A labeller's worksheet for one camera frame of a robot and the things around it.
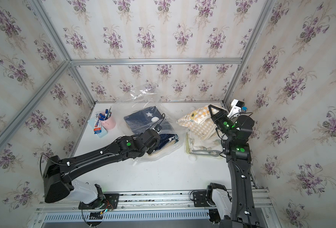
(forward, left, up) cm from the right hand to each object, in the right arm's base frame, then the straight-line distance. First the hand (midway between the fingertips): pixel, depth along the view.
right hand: (211, 106), depth 64 cm
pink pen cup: (+13, +62, -28) cm, 70 cm away
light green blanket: (-1, +8, -35) cm, 36 cm away
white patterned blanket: (-2, -7, -34) cm, 35 cm away
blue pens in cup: (+18, +64, -28) cm, 72 cm away
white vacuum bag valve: (+16, +30, -30) cm, 46 cm away
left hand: (-6, +29, -21) cm, 36 cm away
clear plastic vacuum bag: (+28, +37, -32) cm, 57 cm away
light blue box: (+10, +70, -34) cm, 79 cm away
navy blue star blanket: (+13, +40, -29) cm, 51 cm away
